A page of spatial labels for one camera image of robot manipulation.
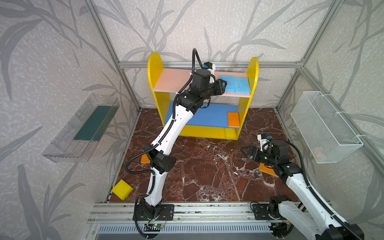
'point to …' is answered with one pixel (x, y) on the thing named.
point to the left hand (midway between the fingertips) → (227, 78)
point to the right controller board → (281, 229)
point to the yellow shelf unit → (223, 117)
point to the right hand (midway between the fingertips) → (245, 145)
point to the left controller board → (154, 227)
